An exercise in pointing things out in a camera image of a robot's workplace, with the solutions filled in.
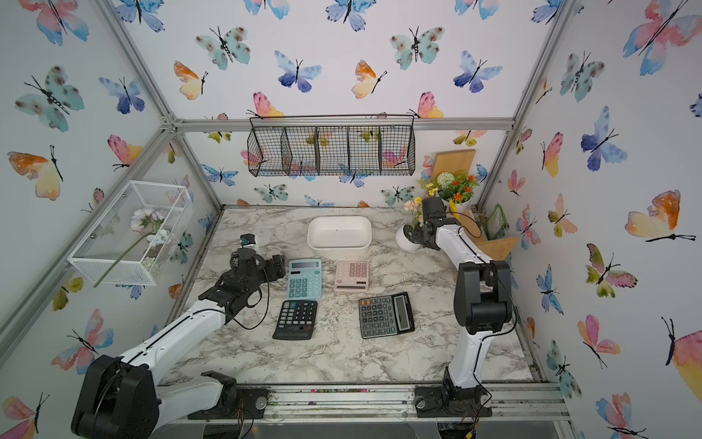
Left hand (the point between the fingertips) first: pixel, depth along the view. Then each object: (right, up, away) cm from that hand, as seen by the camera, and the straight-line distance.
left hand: (276, 256), depth 86 cm
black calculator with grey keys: (+34, -19, +2) cm, 40 cm away
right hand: (+49, +7, +11) cm, 51 cm away
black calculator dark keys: (+6, -20, 0) cm, 21 cm away
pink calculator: (+23, -8, +12) cm, 27 cm away
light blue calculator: (+7, -9, +10) cm, 15 cm away
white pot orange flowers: (+60, +22, +10) cm, 65 cm away
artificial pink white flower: (-31, +11, -13) cm, 35 cm away
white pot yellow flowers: (+41, +7, +8) cm, 43 cm away
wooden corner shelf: (+64, +34, +16) cm, 74 cm away
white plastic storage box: (+17, +7, +27) cm, 33 cm away
